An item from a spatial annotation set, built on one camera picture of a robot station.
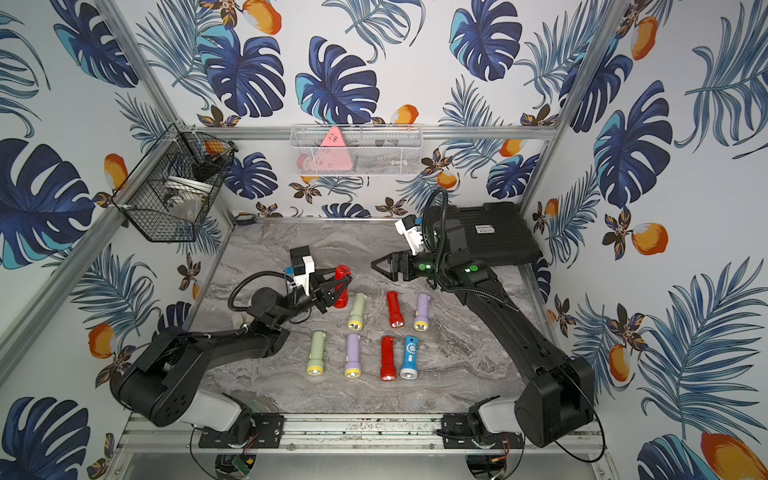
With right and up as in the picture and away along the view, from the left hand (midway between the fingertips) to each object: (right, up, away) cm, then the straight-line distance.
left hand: (345, 271), depth 73 cm
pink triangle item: (-7, +34, +18) cm, 39 cm away
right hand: (+9, +3, +1) cm, 9 cm away
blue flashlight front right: (+17, -24, +12) cm, 32 cm away
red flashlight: (-1, 0, -1) cm, 2 cm away
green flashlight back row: (+1, -16, +17) cm, 24 cm away
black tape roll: (-47, +17, +48) cm, 69 cm away
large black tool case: (+50, +12, +35) cm, 62 cm away
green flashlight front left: (-9, -26, +9) cm, 29 cm away
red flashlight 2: (+13, -15, +20) cm, 28 cm away
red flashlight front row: (+11, -28, +9) cm, 31 cm away
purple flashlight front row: (+1, -26, +11) cm, 28 cm away
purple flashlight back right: (+21, -16, +19) cm, 32 cm away
